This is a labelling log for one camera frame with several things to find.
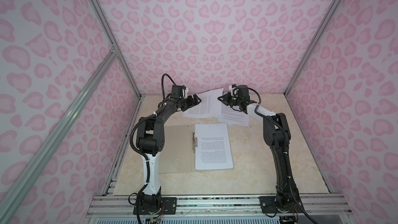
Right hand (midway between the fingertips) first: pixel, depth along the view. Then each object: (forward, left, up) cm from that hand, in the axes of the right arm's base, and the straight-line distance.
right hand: (219, 96), depth 101 cm
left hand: (-3, +14, 0) cm, 14 cm away
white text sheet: (-2, +6, -9) cm, 11 cm away
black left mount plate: (-60, +25, -12) cm, 66 cm away
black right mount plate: (-59, -21, -13) cm, 64 cm away
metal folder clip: (-25, +15, -15) cm, 33 cm away
